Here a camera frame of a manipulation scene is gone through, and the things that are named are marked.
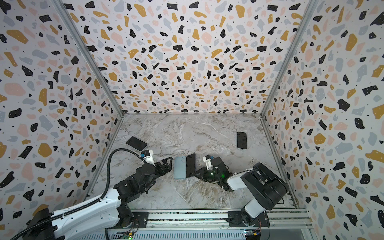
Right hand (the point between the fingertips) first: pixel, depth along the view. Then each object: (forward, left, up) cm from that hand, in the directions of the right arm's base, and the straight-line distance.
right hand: (190, 173), depth 84 cm
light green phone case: (+6, +7, -6) cm, 11 cm away
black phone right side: (+27, -34, -6) cm, 44 cm away
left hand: (+3, +11, +11) cm, 16 cm away
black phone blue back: (+5, 0, +1) cm, 5 cm away
